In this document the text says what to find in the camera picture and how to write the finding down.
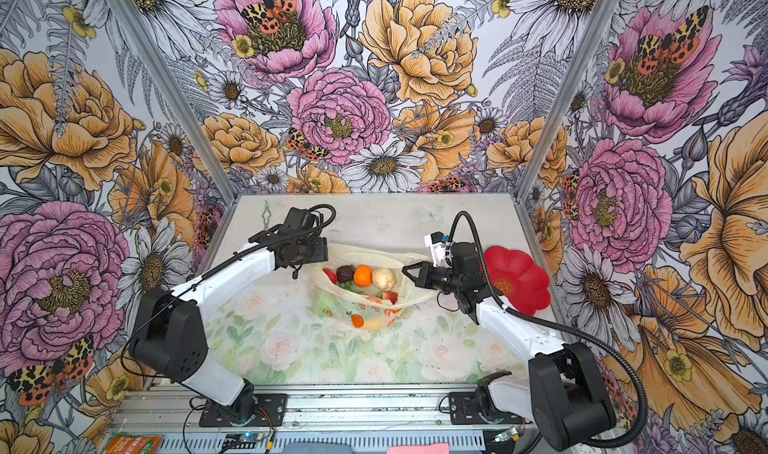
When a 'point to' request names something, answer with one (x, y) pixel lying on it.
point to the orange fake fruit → (362, 275)
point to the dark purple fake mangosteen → (345, 273)
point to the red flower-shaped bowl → (522, 283)
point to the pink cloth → (438, 448)
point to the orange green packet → (134, 444)
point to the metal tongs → (266, 216)
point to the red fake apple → (333, 277)
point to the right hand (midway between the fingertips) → (403, 278)
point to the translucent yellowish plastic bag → (358, 309)
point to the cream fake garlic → (384, 278)
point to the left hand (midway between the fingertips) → (315, 259)
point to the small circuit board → (246, 440)
